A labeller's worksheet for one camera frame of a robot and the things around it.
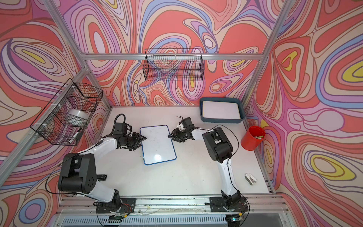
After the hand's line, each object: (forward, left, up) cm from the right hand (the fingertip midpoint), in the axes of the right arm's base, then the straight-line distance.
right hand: (169, 141), depth 98 cm
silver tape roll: (-1, +45, +32) cm, 55 cm away
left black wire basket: (-6, +49, +35) cm, 61 cm away
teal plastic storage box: (+16, -35, +2) cm, 38 cm away
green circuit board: (-44, +27, -3) cm, 52 cm away
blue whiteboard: (-6, +8, +1) cm, 10 cm away
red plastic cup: (-8, -52, +12) cm, 54 cm away
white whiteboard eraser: (-28, -48, 0) cm, 55 cm away
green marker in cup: (-6, -57, +10) cm, 58 cm away
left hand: (-3, +14, +7) cm, 16 cm away
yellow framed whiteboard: (+29, -45, -1) cm, 53 cm away
